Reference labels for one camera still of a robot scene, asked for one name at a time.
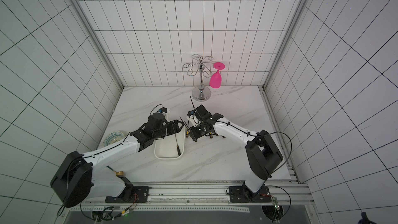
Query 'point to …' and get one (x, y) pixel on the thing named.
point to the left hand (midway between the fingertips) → (179, 127)
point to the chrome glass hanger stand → (200, 93)
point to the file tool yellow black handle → (187, 132)
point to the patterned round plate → (113, 137)
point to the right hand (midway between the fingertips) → (186, 136)
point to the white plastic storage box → (171, 147)
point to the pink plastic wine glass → (215, 78)
